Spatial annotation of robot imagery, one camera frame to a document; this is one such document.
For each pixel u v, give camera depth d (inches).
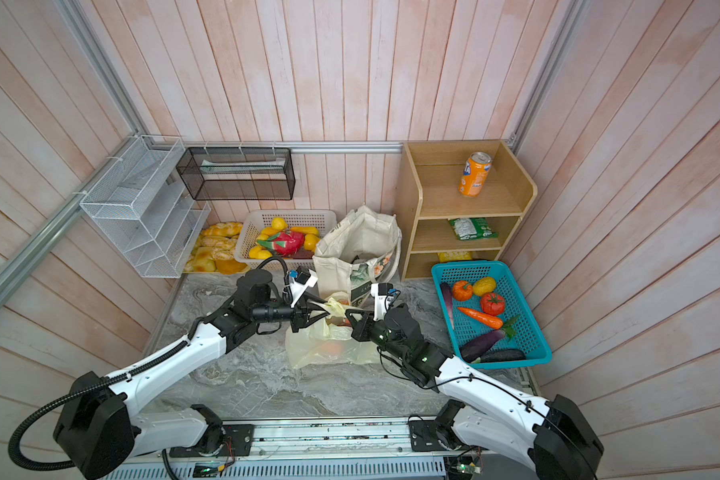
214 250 40.7
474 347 33.8
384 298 26.9
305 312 26.1
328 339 28.3
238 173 42.0
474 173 31.0
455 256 42.1
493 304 36.3
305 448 28.8
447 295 37.5
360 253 43.2
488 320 36.1
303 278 25.4
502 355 33.0
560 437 15.9
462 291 37.7
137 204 27.2
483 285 38.5
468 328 36.5
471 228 36.6
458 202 35.3
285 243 41.2
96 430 15.5
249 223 43.8
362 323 26.0
